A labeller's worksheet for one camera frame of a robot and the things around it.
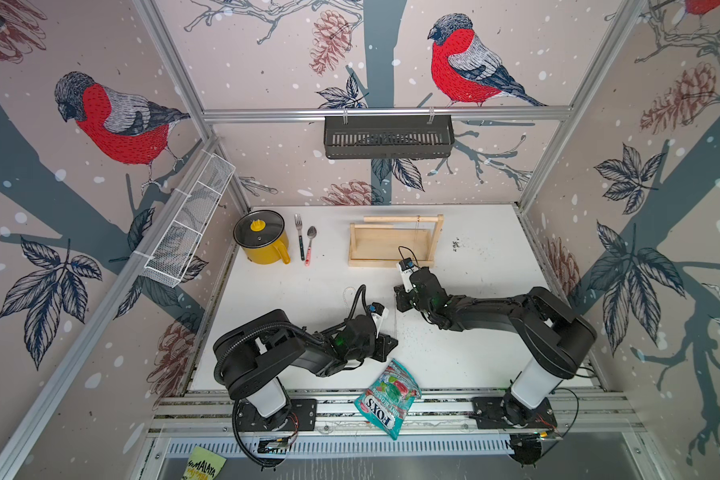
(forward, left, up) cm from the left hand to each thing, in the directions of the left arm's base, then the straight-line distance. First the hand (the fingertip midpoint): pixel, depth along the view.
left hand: (403, 343), depth 83 cm
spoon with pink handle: (+43, +32, -3) cm, 54 cm away
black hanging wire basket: (+64, +3, +26) cm, 69 cm away
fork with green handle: (+47, +38, -2) cm, 60 cm away
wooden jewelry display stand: (+37, +5, -1) cm, 38 cm away
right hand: (+18, +1, +2) cm, 18 cm away
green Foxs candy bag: (-15, +5, +2) cm, 16 cm away
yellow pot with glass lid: (+31, +45, +10) cm, 55 cm away
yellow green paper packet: (-27, +48, -2) cm, 55 cm away
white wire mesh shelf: (+18, +66, +16) cm, 71 cm away
